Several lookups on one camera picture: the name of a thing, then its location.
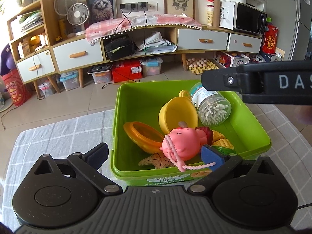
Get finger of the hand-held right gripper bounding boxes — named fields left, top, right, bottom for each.
left=201, top=68, right=242, bottom=92

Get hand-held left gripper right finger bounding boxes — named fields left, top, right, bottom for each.
left=188, top=144, right=284, bottom=194

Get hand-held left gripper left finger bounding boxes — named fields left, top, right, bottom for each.
left=23, top=143, right=122, bottom=197

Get toy corn cob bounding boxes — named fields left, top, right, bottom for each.
left=210, top=130, right=235, bottom=155

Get red fluted toy mould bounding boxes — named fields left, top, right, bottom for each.
left=197, top=126, right=214, bottom=143

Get clear cotton swab jar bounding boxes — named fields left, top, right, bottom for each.
left=191, top=81, right=232, bottom=127

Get pink pig toy with strap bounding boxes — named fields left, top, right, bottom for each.
left=160, top=126, right=216, bottom=173

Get green plastic box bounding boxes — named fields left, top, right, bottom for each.
left=112, top=83, right=272, bottom=186

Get orange round lid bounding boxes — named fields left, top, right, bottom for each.
left=123, top=121, right=165, bottom=154

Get tan starfish toy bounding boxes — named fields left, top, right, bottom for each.
left=138, top=152, right=179, bottom=170

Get yellow toy cup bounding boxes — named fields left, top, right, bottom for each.
left=158, top=90, right=198, bottom=135

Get white crate with red print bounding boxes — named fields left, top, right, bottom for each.
left=214, top=51, right=251, bottom=69

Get yellow egg tray with eggs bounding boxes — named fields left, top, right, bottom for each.
left=186, top=57, right=219, bottom=75

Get blue and white carton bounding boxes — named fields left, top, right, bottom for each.
left=249, top=52, right=283, bottom=64

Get white cabinet drawer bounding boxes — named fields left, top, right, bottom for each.
left=16, top=49, right=57, bottom=83
left=52, top=38, right=105, bottom=72
left=227, top=33, right=262, bottom=54
left=177, top=28, right=229, bottom=52

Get red gift bag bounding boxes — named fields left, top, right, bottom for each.
left=261, top=24, right=279, bottom=54

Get grey checked tablecloth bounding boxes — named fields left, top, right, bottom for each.
left=0, top=95, right=312, bottom=225

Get grey refrigerator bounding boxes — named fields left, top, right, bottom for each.
left=264, top=0, right=312, bottom=62

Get black and white microwave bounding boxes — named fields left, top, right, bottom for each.
left=233, top=2, right=268, bottom=37

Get stacked paper cups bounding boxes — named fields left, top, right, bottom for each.
left=207, top=0, right=216, bottom=27

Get white paper sheet on microwave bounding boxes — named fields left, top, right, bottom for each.
left=219, top=0, right=236, bottom=28

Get wide bin with blue lid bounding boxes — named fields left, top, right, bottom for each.
left=140, top=57, right=163, bottom=76

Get folded pale plastic sheets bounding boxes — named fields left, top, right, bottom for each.
left=134, top=31, right=178, bottom=54

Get clear bin with dark lid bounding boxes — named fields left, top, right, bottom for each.
left=87, top=65, right=113, bottom=84

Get clear bin with blue lid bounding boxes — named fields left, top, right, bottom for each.
left=60, top=69, right=80, bottom=91

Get small clear storage bin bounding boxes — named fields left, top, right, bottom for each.
left=38, top=80, right=57, bottom=97

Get red cardboard box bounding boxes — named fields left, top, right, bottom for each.
left=112, top=60, right=142, bottom=83

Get framed girl drawing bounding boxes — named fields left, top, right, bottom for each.
left=163, top=0, right=196, bottom=20

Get black bag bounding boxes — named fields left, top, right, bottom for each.
left=104, top=35, right=134, bottom=61

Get red cartoon bag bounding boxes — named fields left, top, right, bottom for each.
left=1, top=68, right=32, bottom=106

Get purple balloon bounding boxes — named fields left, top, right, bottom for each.
left=0, top=43, right=15, bottom=76

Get pink tasselled cloth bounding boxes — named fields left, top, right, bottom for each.
left=85, top=13, right=202, bottom=46

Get small white carton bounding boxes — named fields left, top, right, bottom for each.
left=18, top=41, right=31, bottom=58

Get tall yellow box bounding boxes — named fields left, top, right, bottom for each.
left=58, top=18, right=68, bottom=39

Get framed cat picture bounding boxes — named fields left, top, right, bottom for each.
left=86, top=0, right=118, bottom=26

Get small white desk fan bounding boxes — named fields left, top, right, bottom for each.
left=66, top=3, right=89, bottom=36

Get wooden media cabinet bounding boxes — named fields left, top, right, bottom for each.
left=7, top=0, right=265, bottom=100

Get stack of papers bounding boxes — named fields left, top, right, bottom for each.
left=17, top=10, right=44, bottom=33

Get white wall socket row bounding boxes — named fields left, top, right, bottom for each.
left=120, top=2, right=158, bottom=12

